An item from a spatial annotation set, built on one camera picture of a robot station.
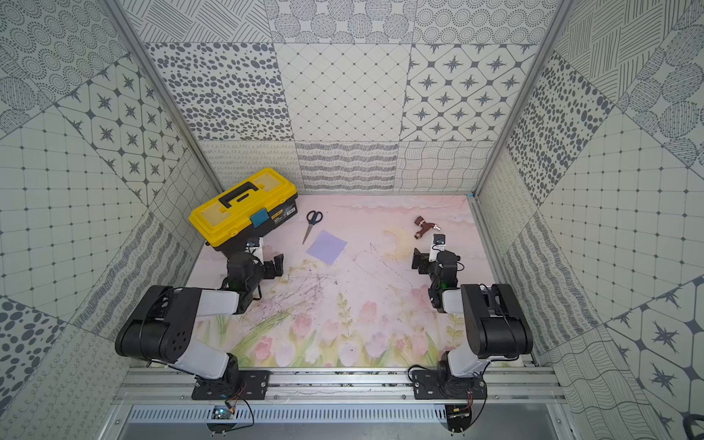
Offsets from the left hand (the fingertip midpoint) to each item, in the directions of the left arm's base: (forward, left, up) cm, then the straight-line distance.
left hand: (267, 252), depth 94 cm
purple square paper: (+8, -19, -8) cm, 22 cm away
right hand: (+2, -57, -1) cm, 57 cm away
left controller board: (-45, +3, -9) cm, 46 cm away
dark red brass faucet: (+17, -58, -5) cm, 61 cm away
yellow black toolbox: (+9, +7, +11) cm, 16 cm away
